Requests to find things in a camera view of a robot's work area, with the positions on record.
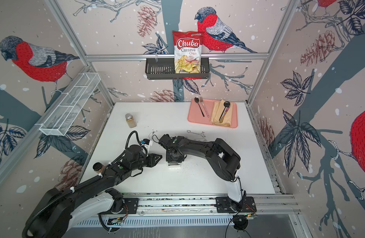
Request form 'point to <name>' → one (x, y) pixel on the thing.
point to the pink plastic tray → (195, 115)
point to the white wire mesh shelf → (66, 108)
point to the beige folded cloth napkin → (218, 108)
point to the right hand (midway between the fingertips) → (171, 160)
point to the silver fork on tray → (201, 100)
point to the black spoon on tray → (197, 100)
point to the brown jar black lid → (98, 167)
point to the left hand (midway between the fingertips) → (162, 154)
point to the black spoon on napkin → (226, 104)
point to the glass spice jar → (130, 120)
